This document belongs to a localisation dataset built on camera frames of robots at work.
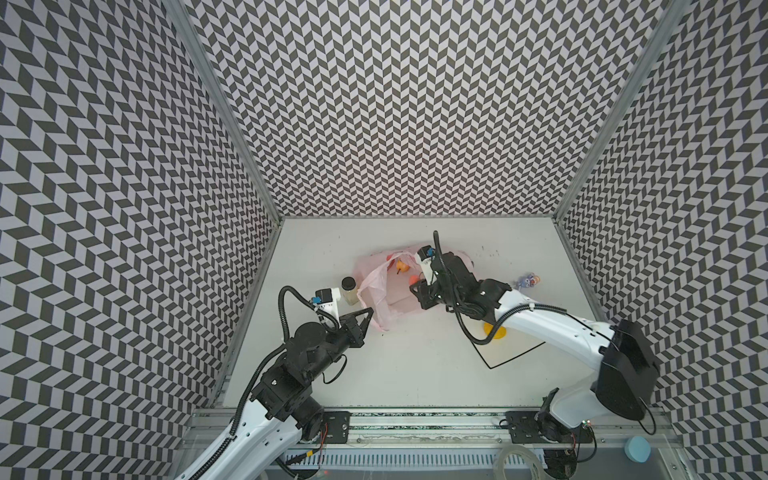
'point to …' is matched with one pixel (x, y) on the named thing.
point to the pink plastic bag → (384, 280)
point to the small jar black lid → (349, 289)
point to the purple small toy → (529, 282)
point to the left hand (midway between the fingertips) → (374, 313)
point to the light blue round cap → (638, 449)
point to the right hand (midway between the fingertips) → (415, 295)
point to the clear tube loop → (532, 454)
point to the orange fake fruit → (401, 266)
